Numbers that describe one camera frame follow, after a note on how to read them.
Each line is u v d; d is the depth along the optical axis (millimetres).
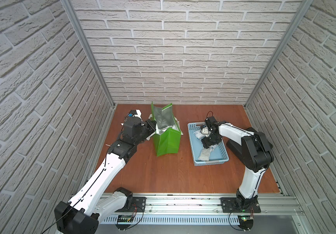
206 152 897
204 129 899
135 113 664
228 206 726
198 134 974
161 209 726
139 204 730
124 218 725
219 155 906
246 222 707
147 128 631
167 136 793
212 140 838
